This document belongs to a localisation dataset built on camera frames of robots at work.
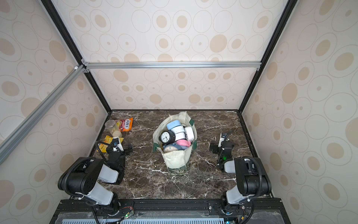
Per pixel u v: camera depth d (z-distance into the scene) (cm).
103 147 95
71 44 80
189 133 83
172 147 76
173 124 87
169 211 73
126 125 106
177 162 76
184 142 84
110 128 92
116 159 68
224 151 71
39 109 62
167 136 81
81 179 45
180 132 85
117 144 74
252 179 45
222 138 81
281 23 73
